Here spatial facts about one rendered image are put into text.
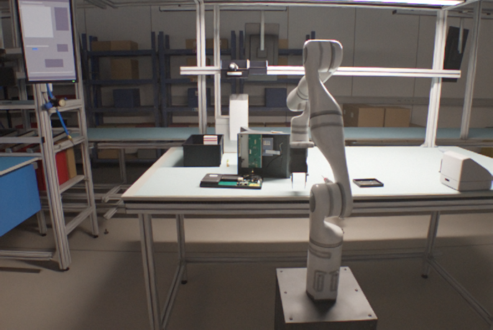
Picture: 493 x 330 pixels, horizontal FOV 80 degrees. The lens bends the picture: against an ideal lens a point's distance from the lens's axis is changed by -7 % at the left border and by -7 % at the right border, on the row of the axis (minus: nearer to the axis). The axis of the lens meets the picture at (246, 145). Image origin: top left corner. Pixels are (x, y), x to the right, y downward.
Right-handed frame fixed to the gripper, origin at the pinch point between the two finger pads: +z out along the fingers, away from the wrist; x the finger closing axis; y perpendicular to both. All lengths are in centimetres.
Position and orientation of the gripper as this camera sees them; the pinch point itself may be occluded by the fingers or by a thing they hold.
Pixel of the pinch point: (298, 188)
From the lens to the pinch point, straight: 129.0
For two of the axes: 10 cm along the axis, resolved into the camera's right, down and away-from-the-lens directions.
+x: -10.0, 0.0, -0.1
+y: -0.2, -2.1, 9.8
